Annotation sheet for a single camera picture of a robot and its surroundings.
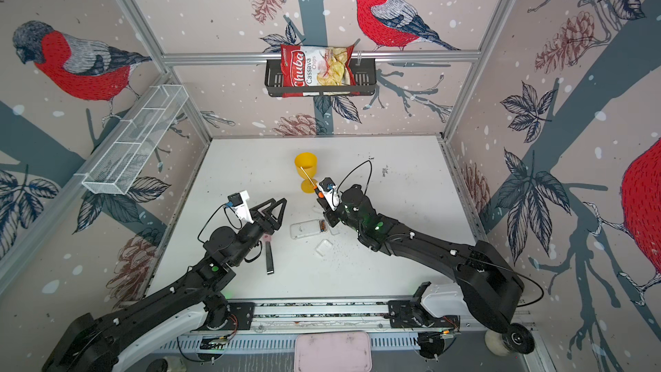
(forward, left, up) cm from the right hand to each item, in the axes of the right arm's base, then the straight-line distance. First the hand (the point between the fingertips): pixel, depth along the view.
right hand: (318, 201), depth 79 cm
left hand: (-5, +10, +6) cm, 13 cm away
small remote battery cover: (-2, -5, -17) cm, 18 cm away
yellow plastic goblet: (+22, +7, -7) cm, 24 cm away
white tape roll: (-32, -48, -15) cm, 60 cm away
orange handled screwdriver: (+1, -1, +3) cm, 3 cm away
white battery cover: (-8, -1, -17) cm, 19 cm away
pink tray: (-36, -10, -15) cm, 41 cm away
